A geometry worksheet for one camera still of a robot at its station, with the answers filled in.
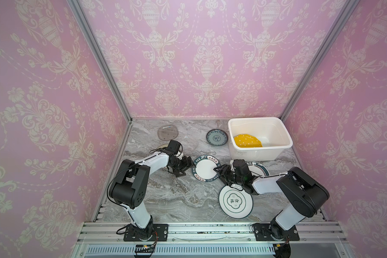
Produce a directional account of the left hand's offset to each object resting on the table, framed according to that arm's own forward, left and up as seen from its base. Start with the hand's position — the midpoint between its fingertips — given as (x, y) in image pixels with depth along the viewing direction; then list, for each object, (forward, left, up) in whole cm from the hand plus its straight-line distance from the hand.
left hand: (192, 169), depth 90 cm
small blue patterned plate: (+27, -16, -3) cm, 31 cm away
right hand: (-1, -13, 0) cm, 13 cm away
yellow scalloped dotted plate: (+23, -34, -1) cm, 41 cm away
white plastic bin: (+24, -43, -1) cm, 50 cm away
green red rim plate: (+3, -38, -3) cm, 38 cm away
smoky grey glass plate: (+31, +19, -5) cm, 36 cm away
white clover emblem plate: (-16, -23, -4) cm, 29 cm away
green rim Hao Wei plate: (+2, -7, -3) cm, 8 cm away
